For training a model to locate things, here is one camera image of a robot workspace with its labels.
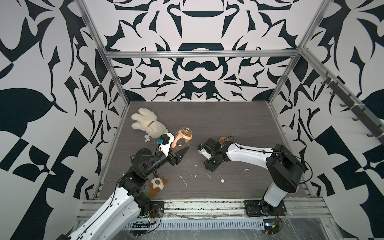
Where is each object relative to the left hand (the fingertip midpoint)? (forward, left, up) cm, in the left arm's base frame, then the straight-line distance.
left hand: (180, 139), depth 68 cm
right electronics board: (-32, -41, -28) cm, 59 cm away
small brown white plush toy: (-12, +14, -25) cm, 31 cm away
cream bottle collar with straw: (-11, -22, -27) cm, 36 cm away
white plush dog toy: (+24, +22, -18) cm, 37 cm away
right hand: (0, -15, -26) cm, 30 cm away
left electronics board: (-30, +21, -31) cm, 47 cm away
